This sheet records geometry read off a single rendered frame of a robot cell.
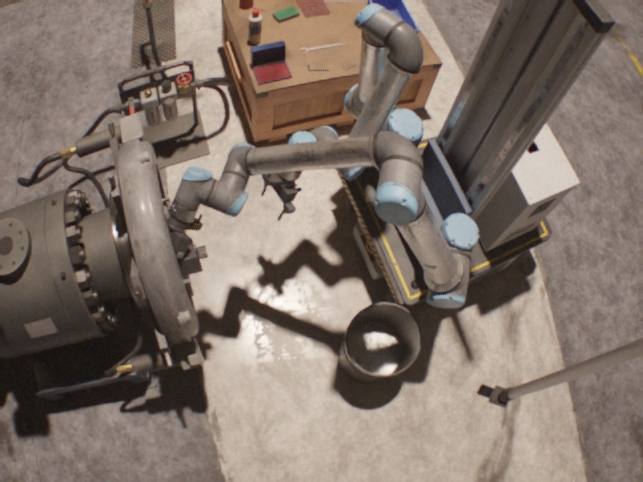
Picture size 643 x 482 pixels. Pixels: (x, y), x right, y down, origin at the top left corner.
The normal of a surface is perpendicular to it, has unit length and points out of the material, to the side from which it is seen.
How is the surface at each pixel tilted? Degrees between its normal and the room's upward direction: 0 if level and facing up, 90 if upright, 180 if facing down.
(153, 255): 31
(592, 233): 0
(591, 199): 0
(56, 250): 12
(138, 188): 1
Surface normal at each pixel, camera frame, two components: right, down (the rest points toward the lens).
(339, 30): 0.08, -0.40
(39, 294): 0.26, 0.20
